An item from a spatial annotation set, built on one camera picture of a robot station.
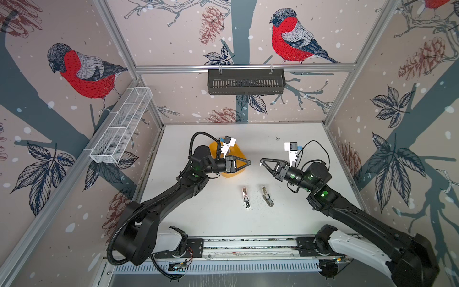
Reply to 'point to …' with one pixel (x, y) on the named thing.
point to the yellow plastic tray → (233, 150)
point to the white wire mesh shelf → (113, 140)
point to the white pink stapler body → (244, 192)
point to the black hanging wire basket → (246, 83)
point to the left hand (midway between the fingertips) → (248, 166)
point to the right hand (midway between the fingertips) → (259, 165)
